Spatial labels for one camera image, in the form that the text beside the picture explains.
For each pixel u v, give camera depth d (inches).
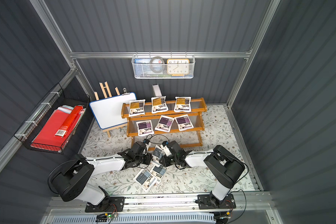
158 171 33.2
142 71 33.7
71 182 17.3
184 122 34.9
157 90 37.0
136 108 30.9
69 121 28.4
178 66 34.5
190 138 39.3
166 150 32.4
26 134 23.8
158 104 31.1
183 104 31.0
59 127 28.0
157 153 35.1
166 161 31.0
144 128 34.0
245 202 28.4
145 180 31.7
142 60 34.9
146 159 31.7
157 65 35.0
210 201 25.9
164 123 34.9
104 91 34.1
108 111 35.6
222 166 18.6
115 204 28.6
